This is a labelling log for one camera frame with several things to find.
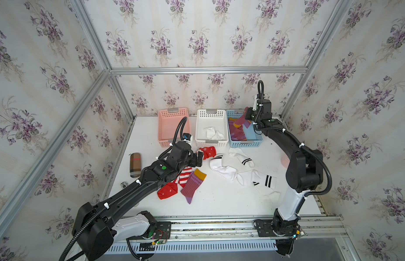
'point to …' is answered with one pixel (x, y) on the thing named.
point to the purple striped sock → (236, 133)
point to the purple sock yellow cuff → (195, 179)
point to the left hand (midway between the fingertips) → (196, 152)
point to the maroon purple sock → (243, 120)
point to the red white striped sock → (183, 178)
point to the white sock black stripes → (264, 183)
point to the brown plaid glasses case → (135, 165)
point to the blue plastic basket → (253, 139)
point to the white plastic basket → (214, 117)
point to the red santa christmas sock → (208, 151)
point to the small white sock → (210, 131)
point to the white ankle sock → (229, 172)
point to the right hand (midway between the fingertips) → (251, 109)
